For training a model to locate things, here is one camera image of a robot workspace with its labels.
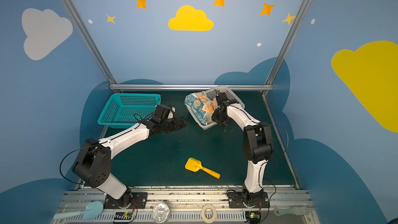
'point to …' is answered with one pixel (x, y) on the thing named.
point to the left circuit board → (123, 215)
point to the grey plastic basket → (211, 93)
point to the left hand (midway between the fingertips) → (183, 123)
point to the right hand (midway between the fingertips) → (216, 120)
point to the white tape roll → (205, 220)
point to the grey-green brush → (296, 210)
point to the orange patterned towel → (209, 106)
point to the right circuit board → (253, 216)
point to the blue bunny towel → (196, 107)
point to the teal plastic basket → (125, 110)
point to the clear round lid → (161, 213)
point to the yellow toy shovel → (194, 165)
